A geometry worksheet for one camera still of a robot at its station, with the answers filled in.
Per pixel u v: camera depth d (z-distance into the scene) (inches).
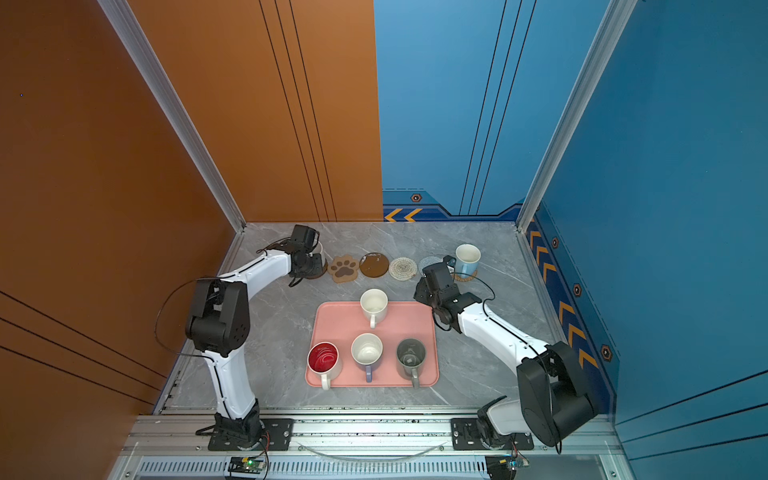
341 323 36.1
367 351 33.7
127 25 28.0
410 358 32.6
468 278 30.1
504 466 27.8
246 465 27.9
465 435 28.5
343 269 41.7
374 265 42.0
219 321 20.7
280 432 29.3
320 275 41.4
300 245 31.2
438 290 25.9
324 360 32.6
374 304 36.8
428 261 42.7
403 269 41.5
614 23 27.9
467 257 38.8
